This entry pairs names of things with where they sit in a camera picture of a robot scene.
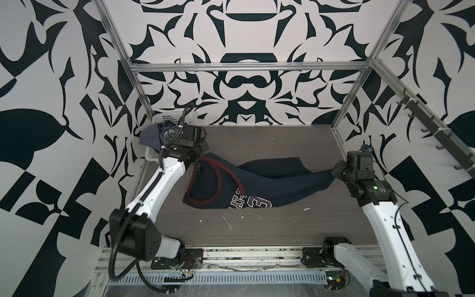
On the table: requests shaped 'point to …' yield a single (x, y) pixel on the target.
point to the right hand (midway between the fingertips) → (342, 163)
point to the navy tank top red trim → (215, 182)
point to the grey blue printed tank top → (158, 135)
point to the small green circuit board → (336, 279)
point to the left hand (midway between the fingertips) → (200, 142)
